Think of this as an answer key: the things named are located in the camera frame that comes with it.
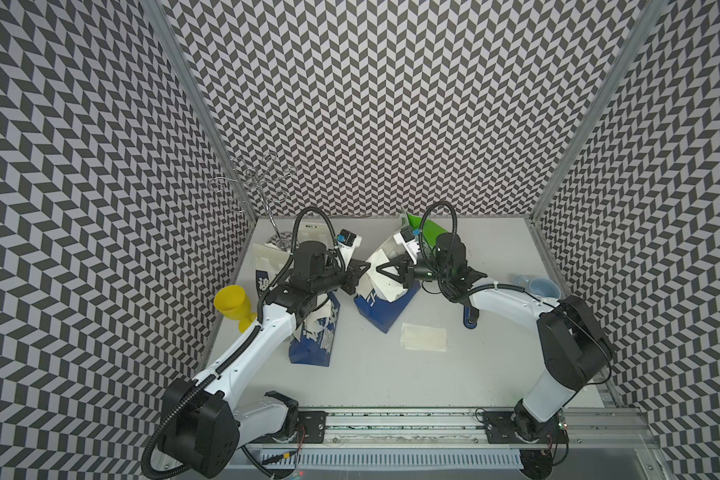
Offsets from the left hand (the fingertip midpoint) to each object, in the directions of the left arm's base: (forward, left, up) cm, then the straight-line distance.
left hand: (367, 267), depth 77 cm
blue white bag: (-16, +14, -11) cm, 24 cm away
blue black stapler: (-5, -31, -23) cm, 38 cm away
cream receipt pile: (-10, -14, -22) cm, 28 cm away
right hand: (-1, -3, -1) cm, 3 cm away
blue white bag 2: (-5, -4, -8) cm, 10 cm away
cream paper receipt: (-2, -3, -2) cm, 4 cm away
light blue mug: (+7, -57, -22) cm, 62 cm away
